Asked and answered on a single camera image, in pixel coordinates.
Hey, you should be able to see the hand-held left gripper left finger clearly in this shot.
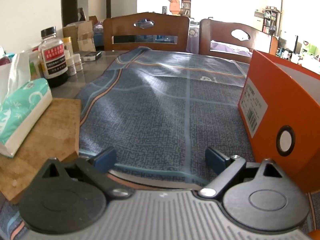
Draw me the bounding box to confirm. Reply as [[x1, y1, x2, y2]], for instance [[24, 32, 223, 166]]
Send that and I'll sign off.
[[37, 147, 137, 202]]

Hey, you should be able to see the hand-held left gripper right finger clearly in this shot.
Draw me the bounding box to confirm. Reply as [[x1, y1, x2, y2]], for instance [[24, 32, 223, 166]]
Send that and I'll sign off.
[[198, 147, 285, 200]]

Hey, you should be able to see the orange cardboard box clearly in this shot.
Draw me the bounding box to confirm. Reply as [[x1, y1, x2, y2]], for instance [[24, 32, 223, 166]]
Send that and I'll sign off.
[[237, 50, 320, 193]]

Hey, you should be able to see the wooden cutting board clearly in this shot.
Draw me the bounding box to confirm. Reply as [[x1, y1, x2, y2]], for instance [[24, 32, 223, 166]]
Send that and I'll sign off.
[[0, 97, 82, 203]]

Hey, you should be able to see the blue patterned tablecloth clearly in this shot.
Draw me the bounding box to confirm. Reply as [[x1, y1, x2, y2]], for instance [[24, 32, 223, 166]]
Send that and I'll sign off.
[[0, 46, 320, 240]]

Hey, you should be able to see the teal tissue pack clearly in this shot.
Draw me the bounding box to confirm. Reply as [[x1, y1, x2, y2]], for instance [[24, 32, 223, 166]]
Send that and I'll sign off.
[[0, 52, 53, 158]]

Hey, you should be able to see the small white bottle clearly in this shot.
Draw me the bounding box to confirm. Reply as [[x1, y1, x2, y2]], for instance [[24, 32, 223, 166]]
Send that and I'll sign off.
[[72, 54, 83, 72], [65, 50, 77, 76]]

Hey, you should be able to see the dark bottle with black cap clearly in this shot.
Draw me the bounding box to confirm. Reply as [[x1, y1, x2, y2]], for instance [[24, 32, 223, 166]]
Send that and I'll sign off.
[[40, 27, 69, 88]]

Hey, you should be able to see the purple blanket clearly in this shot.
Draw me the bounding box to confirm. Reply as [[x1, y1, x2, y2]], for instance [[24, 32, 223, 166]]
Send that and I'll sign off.
[[210, 40, 253, 57]]

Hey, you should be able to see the green-label bottle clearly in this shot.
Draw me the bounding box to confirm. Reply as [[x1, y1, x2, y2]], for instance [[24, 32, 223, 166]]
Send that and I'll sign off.
[[29, 52, 42, 80]]

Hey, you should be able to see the yellow-lid jar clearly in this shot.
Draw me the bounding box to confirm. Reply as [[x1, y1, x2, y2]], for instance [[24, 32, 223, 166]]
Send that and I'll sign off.
[[62, 37, 74, 55]]

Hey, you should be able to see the brown cardboard box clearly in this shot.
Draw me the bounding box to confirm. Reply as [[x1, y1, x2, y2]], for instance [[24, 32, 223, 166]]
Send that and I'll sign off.
[[62, 20, 97, 53]]

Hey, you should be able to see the brown wooden chair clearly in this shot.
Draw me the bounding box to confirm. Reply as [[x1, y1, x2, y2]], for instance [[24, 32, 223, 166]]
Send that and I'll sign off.
[[199, 19, 279, 64], [103, 12, 190, 53]]

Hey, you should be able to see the black television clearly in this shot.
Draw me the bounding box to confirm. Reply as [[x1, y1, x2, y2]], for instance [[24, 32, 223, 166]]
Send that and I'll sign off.
[[277, 35, 298, 55]]

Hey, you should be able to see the white standing air conditioner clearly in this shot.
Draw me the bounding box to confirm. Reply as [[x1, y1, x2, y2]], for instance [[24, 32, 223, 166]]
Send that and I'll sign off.
[[254, 10, 264, 32]]

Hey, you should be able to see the tall dark bookshelf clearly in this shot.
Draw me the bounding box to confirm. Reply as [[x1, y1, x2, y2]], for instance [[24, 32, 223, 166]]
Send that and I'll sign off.
[[262, 7, 282, 35]]

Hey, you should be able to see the wooden bookshelf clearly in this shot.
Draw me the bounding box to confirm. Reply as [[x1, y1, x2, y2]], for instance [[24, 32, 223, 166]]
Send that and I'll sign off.
[[180, 0, 192, 18]]

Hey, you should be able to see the orange hanging item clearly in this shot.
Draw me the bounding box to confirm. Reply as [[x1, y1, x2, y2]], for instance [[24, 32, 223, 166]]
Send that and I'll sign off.
[[169, 0, 180, 15]]

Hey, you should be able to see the dark wooden door frame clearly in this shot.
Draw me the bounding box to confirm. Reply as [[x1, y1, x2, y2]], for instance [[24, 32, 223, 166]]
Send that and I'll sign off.
[[62, 0, 112, 27]]

